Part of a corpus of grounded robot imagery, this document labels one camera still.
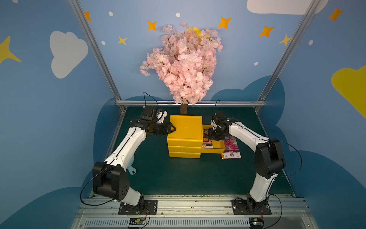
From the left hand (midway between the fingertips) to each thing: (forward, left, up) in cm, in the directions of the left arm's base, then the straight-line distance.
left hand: (172, 128), depth 82 cm
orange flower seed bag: (-2, -22, -12) cm, 25 cm away
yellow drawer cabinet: (-9, -8, +1) cm, 13 cm away
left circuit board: (-44, +16, -22) cm, 52 cm away
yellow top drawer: (+2, -20, 0) cm, 20 cm away
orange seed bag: (-7, -33, -20) cm, 39 cm away
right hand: (+3, -25, -12) cm, 28 cm away
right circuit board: (-43, -46, -23) cm, 67 cm away
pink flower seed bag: (-3, -39, -20) cm, 44 cm away
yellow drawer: (-3, -30, -14) cm, 33 cm away
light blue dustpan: (-19, +24, -17) cm, 35 cm away
